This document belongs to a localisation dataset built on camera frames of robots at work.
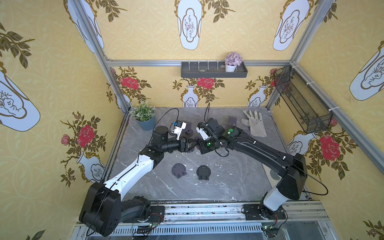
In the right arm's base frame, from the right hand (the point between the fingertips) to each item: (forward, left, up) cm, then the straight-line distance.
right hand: (198, 150), depth 77 cm
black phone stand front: (-5, -3, -17) cm, 18 cm away
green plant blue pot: (+26, +36, -4) cm, 45 cm away
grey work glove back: (+35, -42, -19) cm, 58 cm away
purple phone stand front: (-4, +12, -17) cm, 21 cm away
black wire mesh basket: (+22, -63, +6) cm, 67 cm away
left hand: (+2, +1, +4) cm, 4 cm away
